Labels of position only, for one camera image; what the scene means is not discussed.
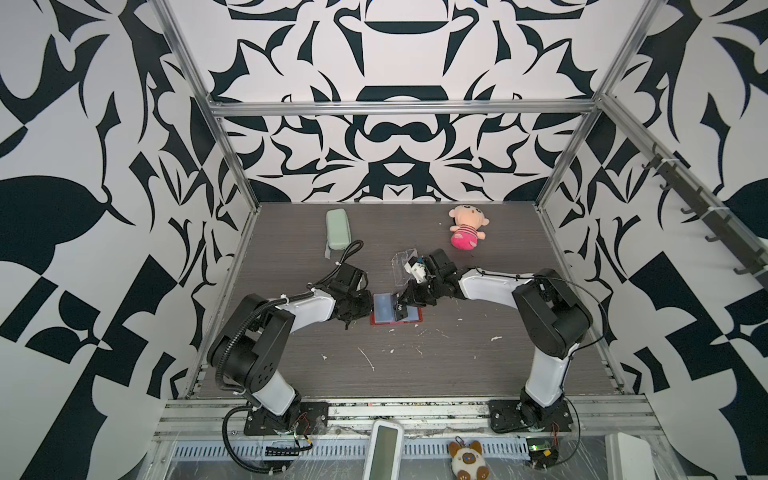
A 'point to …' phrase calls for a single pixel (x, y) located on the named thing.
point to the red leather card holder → (383, 311)
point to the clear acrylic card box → (402, 275)
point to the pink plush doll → (468, 220)
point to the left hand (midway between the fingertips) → (375, 303)
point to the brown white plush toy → (468, 461)
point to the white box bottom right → (628, 458)
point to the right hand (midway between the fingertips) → (400, 299)
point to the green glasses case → (338, 231)
